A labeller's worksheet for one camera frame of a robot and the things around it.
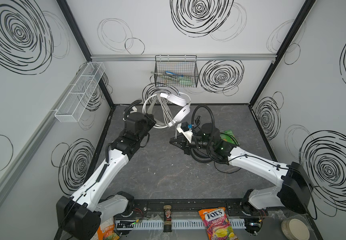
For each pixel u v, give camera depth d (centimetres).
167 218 68
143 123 54
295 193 40
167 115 65
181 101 64
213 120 51
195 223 71
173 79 85
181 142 64
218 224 67
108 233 64
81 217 36
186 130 60
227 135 98
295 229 63
